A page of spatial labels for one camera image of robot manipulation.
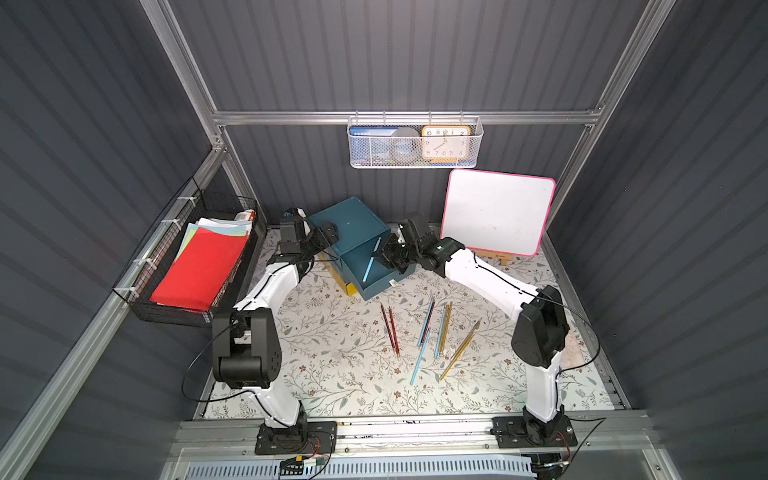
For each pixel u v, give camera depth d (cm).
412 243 66
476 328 93
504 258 106
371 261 82
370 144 84
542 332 49
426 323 94
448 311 96
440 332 91
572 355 86
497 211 101
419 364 86
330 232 83
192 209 77
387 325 94
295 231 71
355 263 87
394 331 92
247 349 47
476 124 89
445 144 89
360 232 89
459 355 87
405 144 91
